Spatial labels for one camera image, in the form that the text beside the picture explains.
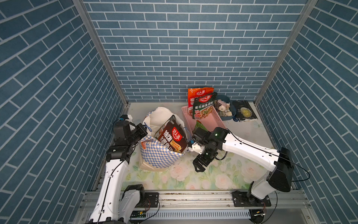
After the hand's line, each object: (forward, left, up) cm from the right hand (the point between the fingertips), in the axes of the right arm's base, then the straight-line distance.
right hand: (202, 164), depth 73 cm
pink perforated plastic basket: (+40, -8, -14) cm, 43 cm away
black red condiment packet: (+14, +18, +5) cm, 23 cm away
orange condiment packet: (+45, +7, +11) cm, 46 cm away
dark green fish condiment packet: (+42, 0, +2) cm, 42 cm away
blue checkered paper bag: (0, +24, +8) cm, 26 cm away
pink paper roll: (+49, -16, -6) cm, 51 cm away
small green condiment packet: (+28, +2, -2) cm, 28 cm away
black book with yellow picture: (+51, -34, -11) cm, 62 cm away
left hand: (+15, +29, +12) cm, 35 cm away
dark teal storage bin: (+61, -23, -9) cm, 66 cm away
